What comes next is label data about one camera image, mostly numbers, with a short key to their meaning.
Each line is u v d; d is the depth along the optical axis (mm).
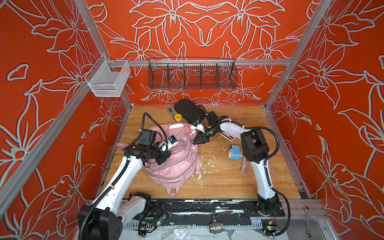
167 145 657
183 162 776
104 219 367
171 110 1142
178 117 1102
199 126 854
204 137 835
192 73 976
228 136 964
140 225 687
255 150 581
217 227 656
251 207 732
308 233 668
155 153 643
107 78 927
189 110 1096
